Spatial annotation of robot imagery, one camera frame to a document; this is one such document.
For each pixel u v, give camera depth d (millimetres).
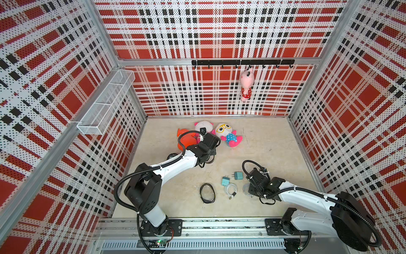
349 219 411
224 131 1043
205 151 663
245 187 858
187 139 965
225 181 879
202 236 730
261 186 649
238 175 884
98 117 896
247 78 906
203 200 807
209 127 1071
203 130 770
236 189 844
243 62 911
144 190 445
